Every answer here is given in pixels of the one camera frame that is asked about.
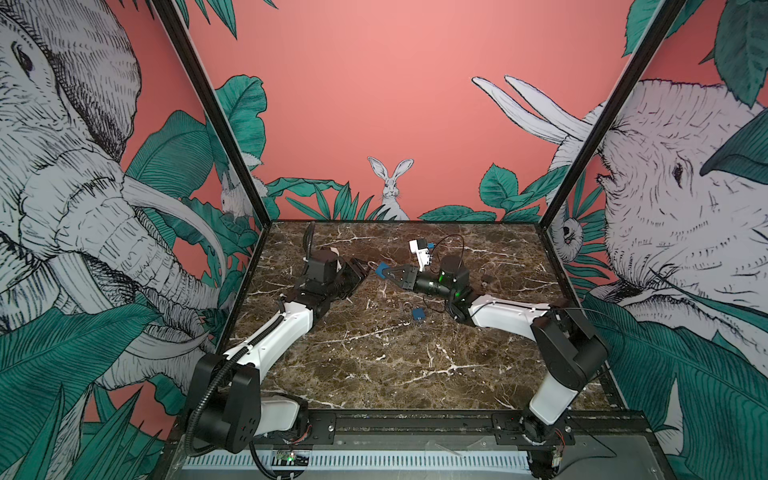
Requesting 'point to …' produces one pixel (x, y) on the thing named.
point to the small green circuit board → (286, 456)
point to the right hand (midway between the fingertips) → (380, 274)
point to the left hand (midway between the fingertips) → (371, 264)
